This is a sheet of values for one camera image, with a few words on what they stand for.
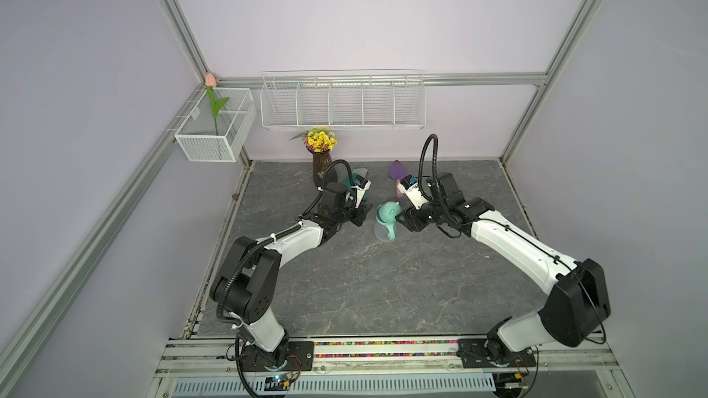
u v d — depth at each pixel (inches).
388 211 32.6
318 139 37.0
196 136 31.0
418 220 28.5
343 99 38.9
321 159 39.4
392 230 34.2
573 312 16.4
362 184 31.0
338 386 61.9
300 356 29.2
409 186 28.5
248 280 18.1
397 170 47.0
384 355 29.7
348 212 30.4
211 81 35.5
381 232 34.3
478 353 28.7
